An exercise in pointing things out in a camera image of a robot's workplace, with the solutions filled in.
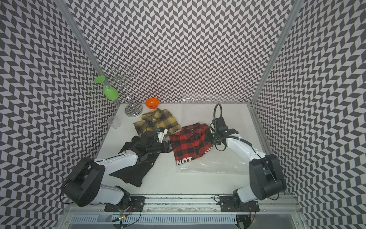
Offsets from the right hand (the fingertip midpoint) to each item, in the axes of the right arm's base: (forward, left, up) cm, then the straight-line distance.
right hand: (205, 141), depth 87 cm
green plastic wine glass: (+33, +67, +11) cm, 76 cm away
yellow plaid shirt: (+21, +35, -5) cm, 41 cm away
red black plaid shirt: (+1, +9, -5) cm, 10 cm away
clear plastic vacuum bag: (-10, -8, -8) cm, 15 cm away
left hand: (-4, +18, 0) cm, 19 cm away
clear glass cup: (+21, +67, -7) cm, 71 cm away
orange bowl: (+38, +41, -4) cm, 56 cm away
